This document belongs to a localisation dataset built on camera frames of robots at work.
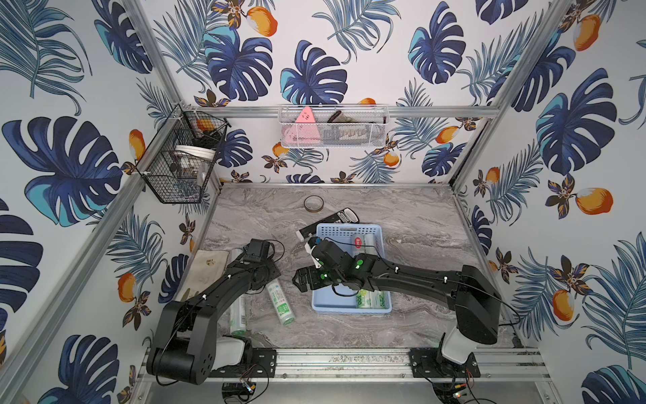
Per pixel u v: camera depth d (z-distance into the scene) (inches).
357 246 37.7
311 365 29.9
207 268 37.2
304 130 35.4
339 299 33.6
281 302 32.0
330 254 23.7
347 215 43.1
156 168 29.5
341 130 35.6
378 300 32.7
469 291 17.5
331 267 23.6
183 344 16.5
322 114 36.3
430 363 28.9
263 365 28.9
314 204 45.5
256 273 25.3
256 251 28.5
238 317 31.3
